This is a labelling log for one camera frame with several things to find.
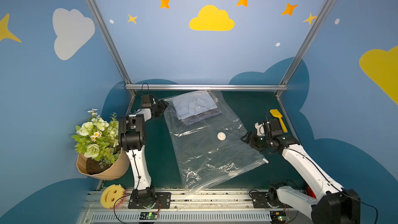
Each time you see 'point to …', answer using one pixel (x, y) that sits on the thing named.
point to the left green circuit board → (148, 215)
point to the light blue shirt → (190, 103)
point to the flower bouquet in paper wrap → (96, 142)
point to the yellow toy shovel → (275, 113)
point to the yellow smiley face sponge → (113, 196)
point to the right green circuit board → (280, 216)
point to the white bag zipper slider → (266, 160)
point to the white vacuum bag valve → (221, 136)
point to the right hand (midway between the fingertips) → (247, 139)
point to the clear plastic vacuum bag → (211, 142)
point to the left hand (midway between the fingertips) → (169, 104)
